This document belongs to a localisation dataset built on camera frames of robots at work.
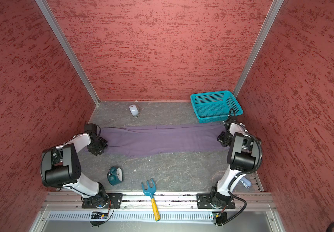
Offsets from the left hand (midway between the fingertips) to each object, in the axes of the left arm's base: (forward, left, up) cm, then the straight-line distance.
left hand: (106, 150), depth 92 cm
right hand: (+4, -76, +2) cm, 76 cm away
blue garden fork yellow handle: (-24, -31, +1) cm, 40 cm away
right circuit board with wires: (-36, -67, 0) cm, 76 cm away
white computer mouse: (+29, -14, +6) cm, 33 cm away
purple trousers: (+8, -36, 0) cm, 37 cm away
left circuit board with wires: (-35, -5, -3) cm, 35 cm away
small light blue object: (-20, -83, +6) cm, 85 cm away
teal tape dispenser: (-18, -12, +7) cm, 23 cm away
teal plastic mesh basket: (+41, -79, +1) cm, 89 cm away
